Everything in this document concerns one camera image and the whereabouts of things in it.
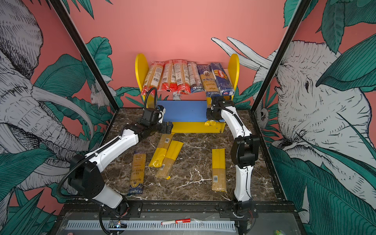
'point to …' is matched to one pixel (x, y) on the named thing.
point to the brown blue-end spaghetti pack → (137, 173)
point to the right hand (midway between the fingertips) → (209, 113)
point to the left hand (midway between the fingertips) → (166, 121)
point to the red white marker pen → (176, 221)
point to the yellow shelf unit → (191, 116)
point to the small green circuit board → (118, 224)
